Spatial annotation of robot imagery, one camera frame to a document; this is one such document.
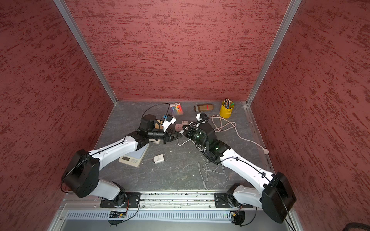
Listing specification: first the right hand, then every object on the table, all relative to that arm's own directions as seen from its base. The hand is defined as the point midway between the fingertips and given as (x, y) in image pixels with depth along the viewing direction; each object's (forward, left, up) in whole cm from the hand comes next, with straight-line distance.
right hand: (181, 129), depth 76 cm
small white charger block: (-8, +15, -21) cm, 27 cm away
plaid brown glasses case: (+35, -16, -21) cm, 43 cm away
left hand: (-3, +1, -4) cm, 5 cm away
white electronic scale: (-7, +30, -21) cm, 38 cm away
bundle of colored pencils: (+26, -32, -8) cm, 42 cm away
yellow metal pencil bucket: (+26, -32, -18) cm, 45 cm away
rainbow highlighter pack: (+35, +6, -23) cm, 42 cm away
